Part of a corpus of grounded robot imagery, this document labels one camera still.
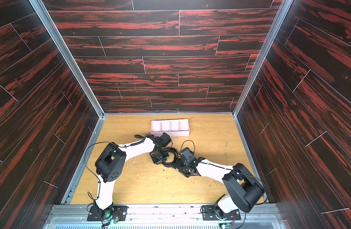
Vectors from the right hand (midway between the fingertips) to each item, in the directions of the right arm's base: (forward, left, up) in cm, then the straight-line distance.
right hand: (177, 166), depth 90 cm
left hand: (+2, +6, 0) cm, 7 cm away
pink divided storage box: (+33, +3, -1) cm, 33 cm away
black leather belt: (0, +5, +3) cm, 6 cm away
